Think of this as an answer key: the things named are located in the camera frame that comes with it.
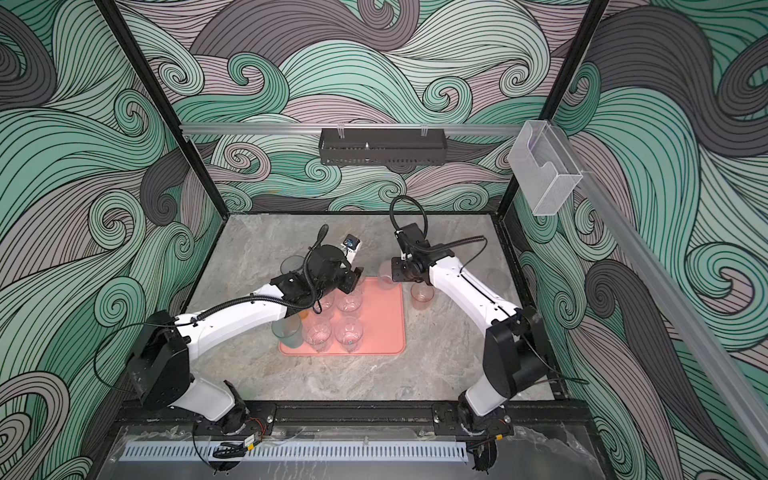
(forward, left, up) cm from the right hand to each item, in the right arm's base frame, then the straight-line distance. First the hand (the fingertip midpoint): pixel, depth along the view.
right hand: (398, 271), depth 86 cm
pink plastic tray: (-10, +9, -12) cm, 18 cm away
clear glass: (-5, +15, -12) cm, 20 cm away
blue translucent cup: (+4, +33, -1) cm, 33 cm away
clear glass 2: (+3, +4, -7) cm, 8 cm away
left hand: (0, +12, +6) cm, 14 cm away
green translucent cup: (-13, +33, -12) cm, 37 cm away
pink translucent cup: (0, -8, -13) cm, 15 cm away
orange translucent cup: (-21, +21, +16) cm, 34 cm away
